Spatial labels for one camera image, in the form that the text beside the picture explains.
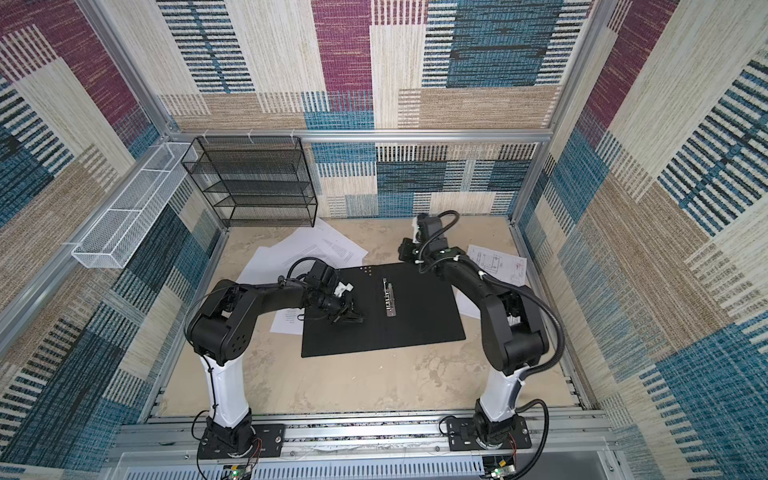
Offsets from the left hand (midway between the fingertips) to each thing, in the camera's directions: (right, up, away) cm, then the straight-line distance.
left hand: (367, 313), depth 92 cm
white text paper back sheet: (-17, +22, +24) cm, 36 cm away
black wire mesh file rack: (-42, +44, +19) cm, 64 cm away
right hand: (+10, +18, +2) cm, 21 cm away
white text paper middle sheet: (-37, +14, +17) cm, 43 cm away
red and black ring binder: (+11, +2, +4) cm, 12 cm away
